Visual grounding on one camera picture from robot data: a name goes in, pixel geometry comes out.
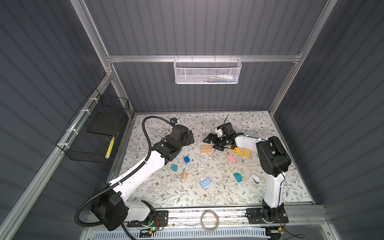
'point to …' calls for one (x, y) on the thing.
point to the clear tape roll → (218, 221)
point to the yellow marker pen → (108, 153)
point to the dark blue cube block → (186, 159)
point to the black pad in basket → (103, 123)
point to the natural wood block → (206, 148)
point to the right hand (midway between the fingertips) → (209, 144)
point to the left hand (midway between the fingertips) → (183, 134)
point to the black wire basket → (88, 136)
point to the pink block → (231, 159)
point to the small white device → (255, 178)
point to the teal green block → (238, 177)
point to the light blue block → (205, 183)
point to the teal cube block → (174, 167)
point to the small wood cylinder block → (185, 176)
